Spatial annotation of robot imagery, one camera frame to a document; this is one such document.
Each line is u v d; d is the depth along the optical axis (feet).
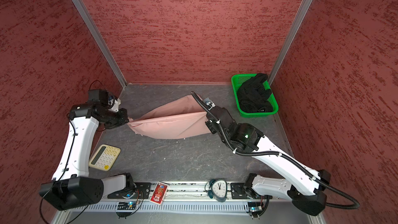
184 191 2.49
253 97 3.38
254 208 2.33
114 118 2.07
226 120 1.49
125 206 2.37
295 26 2.85
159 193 2.37
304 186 1.25
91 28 2.86
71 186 1.20
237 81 3.86
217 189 2.34
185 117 2.25
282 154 1.32
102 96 1.84
